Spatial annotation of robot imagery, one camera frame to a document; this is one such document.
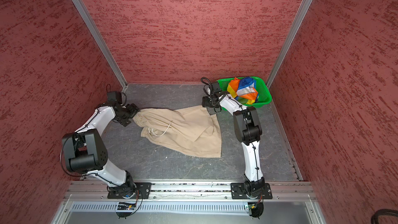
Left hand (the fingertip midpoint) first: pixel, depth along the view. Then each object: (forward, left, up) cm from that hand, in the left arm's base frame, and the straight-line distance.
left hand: (137, 116), depth 91 cm
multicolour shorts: (+19, -67, +4) cm, 70 cm away
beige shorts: (-6, -32, -4) cm, 33 cm away
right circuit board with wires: (-44, -66, -9) cm, 80 cm away
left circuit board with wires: (-44, -3, -13) cm, 46 cm away
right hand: (+12, -41, -4) cm, 43 cm away
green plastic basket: (+21, -84, -6) cm, 87 cm away
